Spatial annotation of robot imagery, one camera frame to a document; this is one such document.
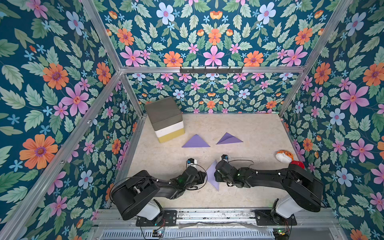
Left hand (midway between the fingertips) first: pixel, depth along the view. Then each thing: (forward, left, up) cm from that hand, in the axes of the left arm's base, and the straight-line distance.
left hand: (207, 176), depth 87 cm
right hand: (0, -5, +1) cm, 5 cm away
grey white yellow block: (+29, +23, +21) cm, 42 cm away
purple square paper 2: (+24, +5, +2) cm, 24 cm away
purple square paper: (+22, -15, +5) cm, 28 cm away
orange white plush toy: (+6, -48, +6) cm, 48 cm away
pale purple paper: (+2, -2, +3) cm, 4 cm away
